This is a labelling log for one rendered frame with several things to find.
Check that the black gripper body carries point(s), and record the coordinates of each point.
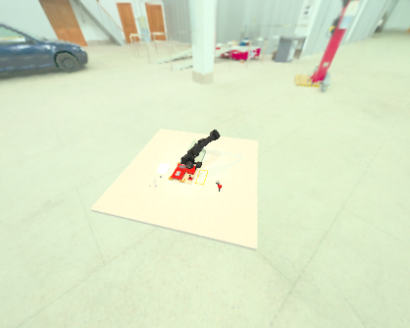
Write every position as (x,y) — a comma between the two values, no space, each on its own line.
(198,164)

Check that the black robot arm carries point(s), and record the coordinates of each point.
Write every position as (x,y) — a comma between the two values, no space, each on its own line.
(197,148)

